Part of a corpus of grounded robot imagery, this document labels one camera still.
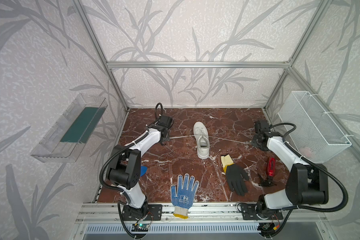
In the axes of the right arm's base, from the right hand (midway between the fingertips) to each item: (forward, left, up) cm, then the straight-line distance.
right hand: (260, 139), depth 90 cm
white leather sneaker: (+2, +35, 0) cm, 36 cm away
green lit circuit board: (-43, +67, -11) cm, 81 cm away
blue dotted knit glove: (-32, +46, -9) cm, 57 cm away
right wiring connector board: (-43, +4, -14) cm, 45 cm away
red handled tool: (-18, -3, -8) cm, 20 cm away
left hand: (+6, +60, 0) cm, 61 cm away
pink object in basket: (-14, -14, +11) cm, 23 cm away
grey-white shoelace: (+8, +30, -9) cm, 32 cm away
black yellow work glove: (-19, +16, -10) cm, 27 cm away
